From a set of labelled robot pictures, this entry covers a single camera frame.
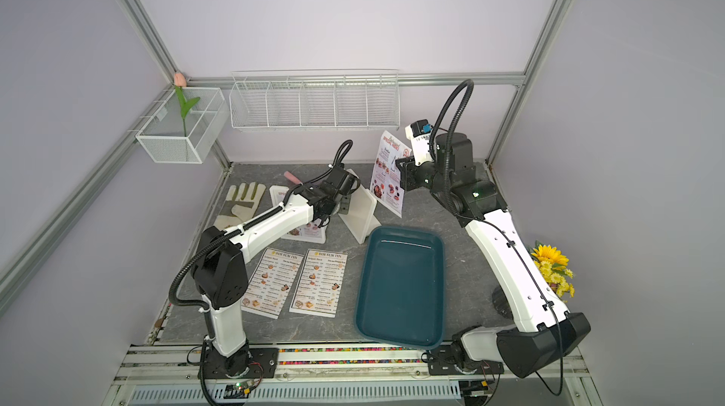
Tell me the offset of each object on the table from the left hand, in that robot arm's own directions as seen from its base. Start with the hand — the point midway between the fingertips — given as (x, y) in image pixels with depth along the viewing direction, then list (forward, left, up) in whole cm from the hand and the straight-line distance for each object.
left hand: (338, 199), depth 89 cm
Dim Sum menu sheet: (-20, +7, -16) cm, 27 cm away
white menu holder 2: (0, -7, -13) cm, 14 cm away
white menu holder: (-6, +12, -13) cm, 19 cm away
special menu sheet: (-6, -14, +14) cm, 21 cm away
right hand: (-6, -17, +22) cm, 29 cm away
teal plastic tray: (-24, -18, -16) cm, 34 cm away
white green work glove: (+11, +39, -15) cm, 43 cm away
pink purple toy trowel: (+23, +20, -14) cm, 33 cm away
